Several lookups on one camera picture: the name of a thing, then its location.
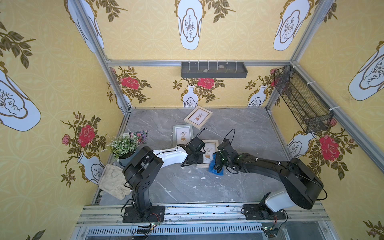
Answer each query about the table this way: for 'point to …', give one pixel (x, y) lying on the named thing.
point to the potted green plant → (122, 147)
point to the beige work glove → (112, 181)
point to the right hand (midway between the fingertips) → (215, 159)
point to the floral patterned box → (141, 136)
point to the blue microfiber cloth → (211, 167)
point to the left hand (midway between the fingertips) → (202, 160)
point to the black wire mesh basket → (310, 112)
